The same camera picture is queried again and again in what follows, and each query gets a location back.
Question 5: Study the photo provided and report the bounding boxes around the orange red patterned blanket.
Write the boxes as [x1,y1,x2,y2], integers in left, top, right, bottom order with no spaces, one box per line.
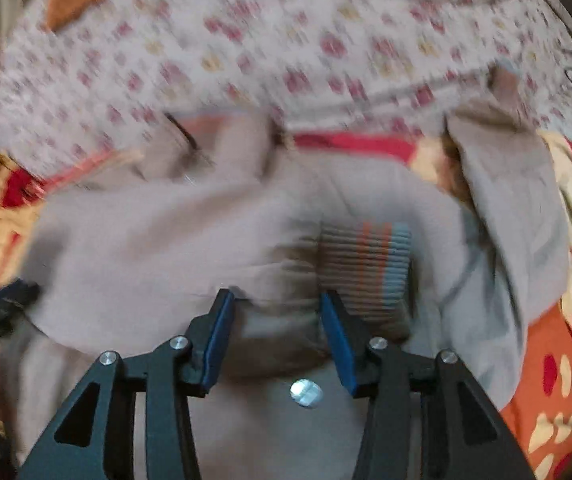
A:
[0,131,572,479]

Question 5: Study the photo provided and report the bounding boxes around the beige jacket with striped cuffs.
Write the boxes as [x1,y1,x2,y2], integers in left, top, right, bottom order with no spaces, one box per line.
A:
[0,96,568,479]

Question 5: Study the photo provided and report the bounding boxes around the floral white quilt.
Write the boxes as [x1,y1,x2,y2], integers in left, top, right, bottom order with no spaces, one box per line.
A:
[0,0,572,178]

